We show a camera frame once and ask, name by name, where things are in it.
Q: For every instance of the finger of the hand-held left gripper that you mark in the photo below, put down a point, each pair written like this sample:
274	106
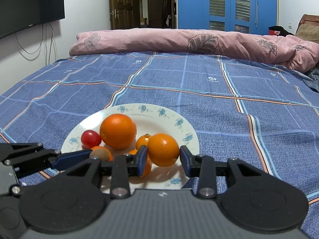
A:
72	158

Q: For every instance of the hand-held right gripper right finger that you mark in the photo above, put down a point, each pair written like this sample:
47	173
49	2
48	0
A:
185	160

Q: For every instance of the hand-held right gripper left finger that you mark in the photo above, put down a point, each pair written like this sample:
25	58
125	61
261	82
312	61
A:
142	160

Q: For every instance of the small tangerine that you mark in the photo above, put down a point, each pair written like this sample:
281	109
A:
148	166
142	142
110	155

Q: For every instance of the red cherry tomato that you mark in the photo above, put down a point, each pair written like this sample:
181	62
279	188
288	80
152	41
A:
91	139

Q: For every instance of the brown kiwi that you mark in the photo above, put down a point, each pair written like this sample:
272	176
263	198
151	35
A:
99	155

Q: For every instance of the large orange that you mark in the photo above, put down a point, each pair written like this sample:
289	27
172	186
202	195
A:
118	131

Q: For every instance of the white floral plate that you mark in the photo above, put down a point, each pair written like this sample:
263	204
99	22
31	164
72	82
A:
149	119

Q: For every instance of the blue plaid bed sheet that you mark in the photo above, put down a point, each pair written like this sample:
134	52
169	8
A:
199	92

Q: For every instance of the pink floral quilt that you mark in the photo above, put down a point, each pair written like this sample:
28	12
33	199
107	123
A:
162	41

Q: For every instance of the grey-blue blanket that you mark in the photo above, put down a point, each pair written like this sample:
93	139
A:
314	79

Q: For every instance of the blue wardrobe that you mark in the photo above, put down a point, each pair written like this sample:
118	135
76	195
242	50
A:
194	5

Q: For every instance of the brown wooden door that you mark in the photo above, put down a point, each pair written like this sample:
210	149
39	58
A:
123	2

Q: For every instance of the black and red clothes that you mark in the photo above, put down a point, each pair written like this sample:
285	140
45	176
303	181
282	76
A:
279	30

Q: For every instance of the brown pillow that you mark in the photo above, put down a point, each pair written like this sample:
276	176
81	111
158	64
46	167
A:
309	33

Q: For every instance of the wooden headboard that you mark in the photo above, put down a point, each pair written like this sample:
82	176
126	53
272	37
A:
310	19

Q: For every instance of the black wall television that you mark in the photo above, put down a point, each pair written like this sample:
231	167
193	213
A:
27	2

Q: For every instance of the white wall socket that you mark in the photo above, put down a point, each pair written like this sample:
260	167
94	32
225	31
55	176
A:
290	25

